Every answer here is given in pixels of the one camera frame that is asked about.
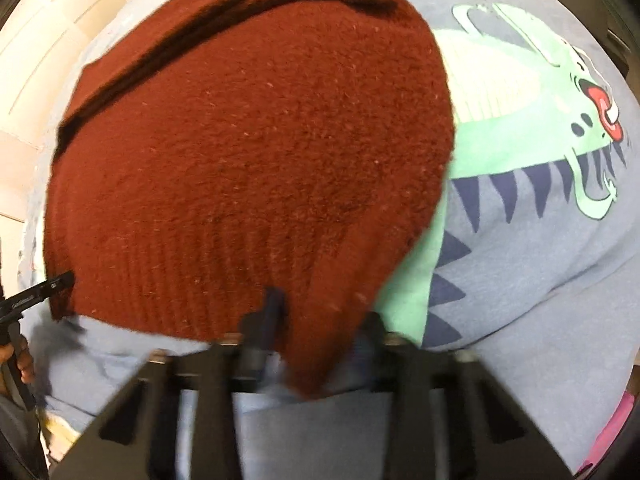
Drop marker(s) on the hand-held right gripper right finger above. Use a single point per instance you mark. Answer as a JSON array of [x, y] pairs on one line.
[[405, 365]]

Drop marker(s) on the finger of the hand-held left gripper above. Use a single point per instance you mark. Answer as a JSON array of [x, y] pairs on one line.
[[45, 290]]

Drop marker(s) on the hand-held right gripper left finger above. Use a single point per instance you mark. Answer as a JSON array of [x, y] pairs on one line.
[[270, 315]]

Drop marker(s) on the dark red knit sweater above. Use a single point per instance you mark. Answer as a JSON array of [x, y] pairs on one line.
[[250, 160]]

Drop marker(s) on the person's left hand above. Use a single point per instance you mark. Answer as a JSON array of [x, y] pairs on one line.
[[25, 360]]

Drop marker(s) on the blue printed bed sheet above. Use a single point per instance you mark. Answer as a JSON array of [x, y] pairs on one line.
[[525, 285]]

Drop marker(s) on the pink object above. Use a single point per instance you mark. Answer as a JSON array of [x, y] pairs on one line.
[[607, 435]]

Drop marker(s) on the white wardrobe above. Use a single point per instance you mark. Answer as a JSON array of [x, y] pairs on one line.
[[40, 60]]

